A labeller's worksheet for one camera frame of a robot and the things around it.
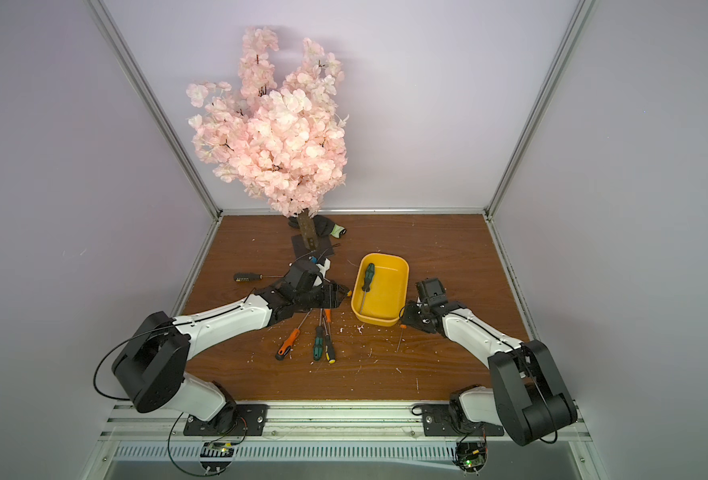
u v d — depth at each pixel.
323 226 1.14
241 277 1.03
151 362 0.44
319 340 0.85
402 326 0.88
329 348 0.84
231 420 0.67
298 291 0.67
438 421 0.72
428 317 0.68
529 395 0.41
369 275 0.98
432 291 0.71
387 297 0.95
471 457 0.70
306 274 0.67
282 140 0.62
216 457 0.72
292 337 0.86
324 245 1.10
